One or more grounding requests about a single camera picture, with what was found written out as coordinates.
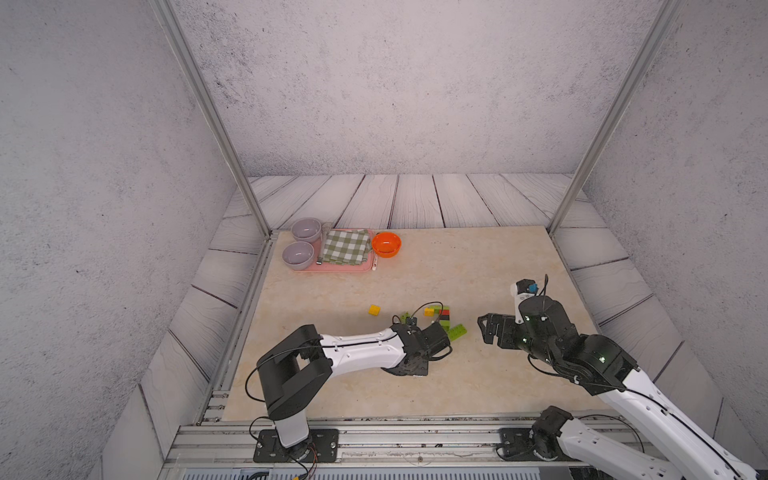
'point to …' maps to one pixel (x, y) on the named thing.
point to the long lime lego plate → (456, 332)
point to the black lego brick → (444, 317)
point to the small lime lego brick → (404, 317)
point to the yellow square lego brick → (428, 312)
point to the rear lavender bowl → (307, 229)
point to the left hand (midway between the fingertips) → (420, 372)
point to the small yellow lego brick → (374, 310)
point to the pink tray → (320, 266)
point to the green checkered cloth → (346, 247)
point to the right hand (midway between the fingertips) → (496, 321)
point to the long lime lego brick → (439, 307)
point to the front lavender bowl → (298, 255)
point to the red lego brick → (444, 312)
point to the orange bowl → (386, 245)
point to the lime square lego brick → (445, 324)
